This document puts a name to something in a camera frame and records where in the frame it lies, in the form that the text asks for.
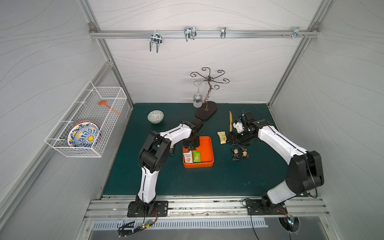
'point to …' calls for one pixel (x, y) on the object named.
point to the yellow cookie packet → (222, 137)
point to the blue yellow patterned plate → (82, 134)
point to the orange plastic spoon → (104, 102)
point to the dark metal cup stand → (207, 107)
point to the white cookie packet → (188, 157)
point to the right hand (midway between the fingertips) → (232, 141)
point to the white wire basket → (87, 108)
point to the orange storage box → (206, 148)
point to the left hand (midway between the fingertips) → (195, 147)
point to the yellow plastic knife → (230, 121)
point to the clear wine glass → (197, 98)
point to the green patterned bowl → (155, 116)
